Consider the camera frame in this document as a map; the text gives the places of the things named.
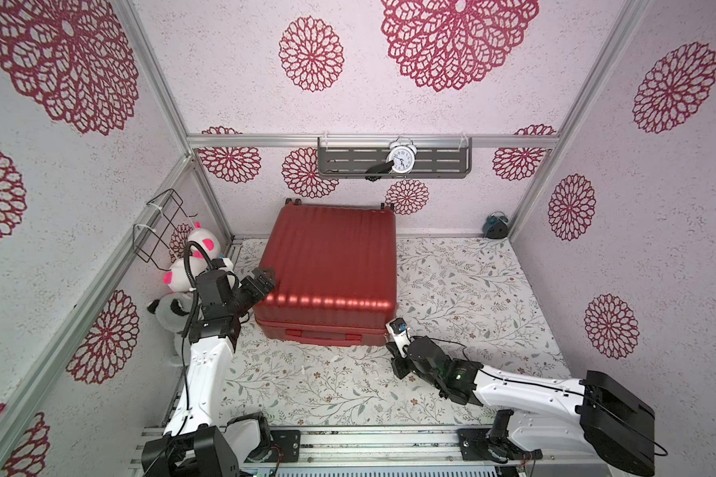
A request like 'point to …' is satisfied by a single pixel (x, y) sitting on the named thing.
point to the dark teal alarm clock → (495, 226)
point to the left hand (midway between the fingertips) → (268, 280)
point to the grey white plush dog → (173, 311)
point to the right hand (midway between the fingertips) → (385, 345)
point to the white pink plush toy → (207, 240)
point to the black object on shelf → (379, 169)
